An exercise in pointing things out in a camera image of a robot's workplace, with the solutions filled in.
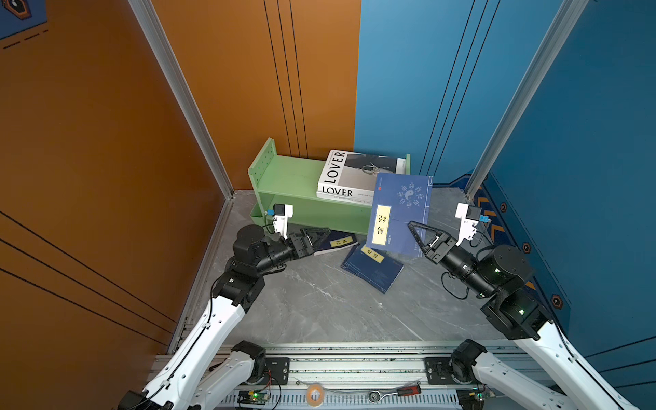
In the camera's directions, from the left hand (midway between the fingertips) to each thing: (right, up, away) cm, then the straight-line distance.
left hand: (325, 233), depth 65 cm
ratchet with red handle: (+13, -44, +3) cm, 46 cm away
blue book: (+3, -5, +36) cm, 37 cm away
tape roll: (-3, -45, +5) cm, 45 cm away
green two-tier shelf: (-11, +16, +23) cm, 30 cm away
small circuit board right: (+41, -47, +6) cm, 63 cm away
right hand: (+18, +2, -9) cm, 21 cm away
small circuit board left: (-20, -46, +6) cm, 51 cm away
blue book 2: (+17, -15, +29) cm, 36 cm away
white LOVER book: (+8, +17, +14) cm, 23 cm away
